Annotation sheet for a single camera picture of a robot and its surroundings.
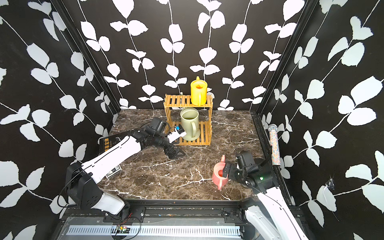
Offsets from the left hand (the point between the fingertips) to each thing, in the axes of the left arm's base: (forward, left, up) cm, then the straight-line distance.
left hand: (181, 145), depth 77 cm
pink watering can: (-15, -19, -10) cm, 26 cm away
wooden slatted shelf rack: (+25, +5, +7) cm, 26 cm away
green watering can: (+15, -5, 0) cm, 16 cm away
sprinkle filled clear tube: (-3, -48, +2) cm, 48 cm away
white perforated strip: (-35, +13, -20) cm, 42 cm away
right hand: (-12, -24, -5) cm, 27 cm away
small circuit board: (-34, +30, -20) cm, 49 cm away
